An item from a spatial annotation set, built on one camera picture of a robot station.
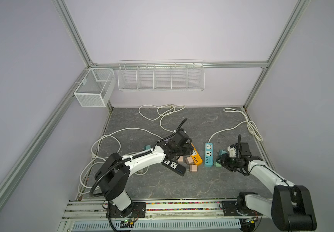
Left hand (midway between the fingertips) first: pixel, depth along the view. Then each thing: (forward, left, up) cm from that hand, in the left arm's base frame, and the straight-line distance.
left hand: (192, 150), depth 82 cm
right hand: (-4, -18, -10) cm, 21 cm away
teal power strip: (+1, -12, -10) cm, 16 cm away
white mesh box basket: (+48, +63, +11) cm, 80 cm away
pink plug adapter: (-1, +6, -9) cm, 11 cm away
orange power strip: (+1, -3, -10) cm, 10 cm away
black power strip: (-5, +10, -10) cm, 15 cm away
